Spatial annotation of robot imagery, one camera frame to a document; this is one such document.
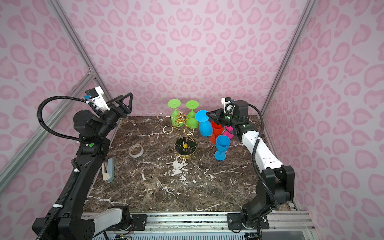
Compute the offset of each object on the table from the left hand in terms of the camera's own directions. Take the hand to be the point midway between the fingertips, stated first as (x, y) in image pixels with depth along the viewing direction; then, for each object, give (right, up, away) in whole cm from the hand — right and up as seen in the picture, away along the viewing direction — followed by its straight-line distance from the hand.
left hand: (127, 92), depth 61 cm
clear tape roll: (-13, -30, +39) cm, 51 cm away
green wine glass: (+16, -1, +25) cm, 29 cm away
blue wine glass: (+44, -24, +30) cm, 59 cm away
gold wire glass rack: (+21, -27, +39) cm, 52 cm away
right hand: (+34, -7, +14) cm, 38 cm away
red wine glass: (+41, -16, +31) cm, 54 cm away
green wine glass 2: (+25, -11, +30) cm, 41 cm away
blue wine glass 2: (+33, -14, +22) cm, 42 cm away
